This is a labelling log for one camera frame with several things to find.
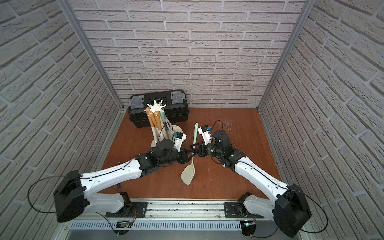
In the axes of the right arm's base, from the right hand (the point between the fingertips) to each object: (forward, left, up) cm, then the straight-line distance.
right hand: (192, 146), depth 75 cm
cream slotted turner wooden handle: (+7, +17, +4) cm, 19 cm away
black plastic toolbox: (+32, +10, -4) cm, 34 cm away
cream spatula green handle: (-11, +3, -10) cm, 15 cm away
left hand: (-2, -1, 0) cm, 3 cm away
